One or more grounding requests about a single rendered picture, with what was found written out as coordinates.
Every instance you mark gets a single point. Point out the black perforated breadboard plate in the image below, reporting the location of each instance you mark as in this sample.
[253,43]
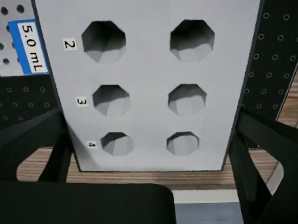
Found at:
[272,71]

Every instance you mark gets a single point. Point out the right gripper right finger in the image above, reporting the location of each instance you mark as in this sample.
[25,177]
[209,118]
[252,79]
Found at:
[281,142]

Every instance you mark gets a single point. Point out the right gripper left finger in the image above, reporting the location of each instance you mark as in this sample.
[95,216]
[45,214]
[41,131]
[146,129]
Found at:
[20,141]

